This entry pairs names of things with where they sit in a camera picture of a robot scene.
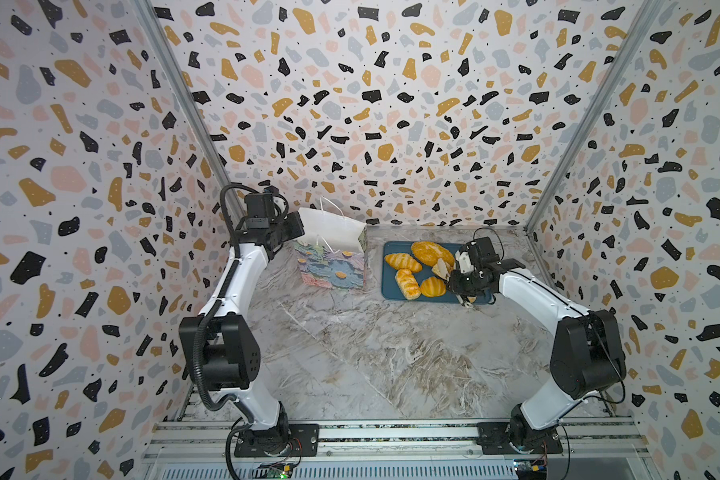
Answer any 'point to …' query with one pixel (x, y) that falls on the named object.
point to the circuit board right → (531, 469)
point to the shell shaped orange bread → (433, 287)
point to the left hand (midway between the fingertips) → (300, 214)
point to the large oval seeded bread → (428, 253)
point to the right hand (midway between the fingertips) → (446, 280)
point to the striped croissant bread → (403, 261)
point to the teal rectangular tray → (391, 291)
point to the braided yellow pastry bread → (408, 284)
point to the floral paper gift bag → (333, 249)
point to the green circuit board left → (274, 471)
